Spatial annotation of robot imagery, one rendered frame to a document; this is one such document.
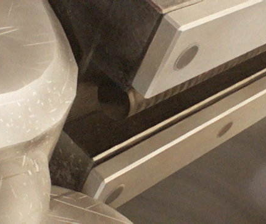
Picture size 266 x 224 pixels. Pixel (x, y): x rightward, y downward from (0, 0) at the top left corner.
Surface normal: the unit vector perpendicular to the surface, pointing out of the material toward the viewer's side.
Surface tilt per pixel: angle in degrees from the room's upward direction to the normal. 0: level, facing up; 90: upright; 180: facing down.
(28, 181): 84
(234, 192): 36
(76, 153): 52
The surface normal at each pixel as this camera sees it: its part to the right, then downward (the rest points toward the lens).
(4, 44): 0.34, -0.68
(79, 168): -0.66, 0.32
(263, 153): -0.49, 0.46
